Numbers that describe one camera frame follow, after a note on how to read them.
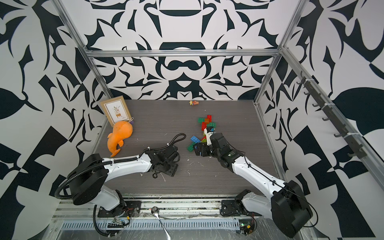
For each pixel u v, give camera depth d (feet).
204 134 2.49
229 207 2.44
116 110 3.35
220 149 2.05
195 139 3.15
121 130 3.09
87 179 1.46
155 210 2.44
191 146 3.06
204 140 3.10
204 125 3.35
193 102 3.85
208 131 2.44
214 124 3.36
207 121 3.37
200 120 3.44
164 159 2.20
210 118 3.50
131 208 2.39
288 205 1.32
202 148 2.39
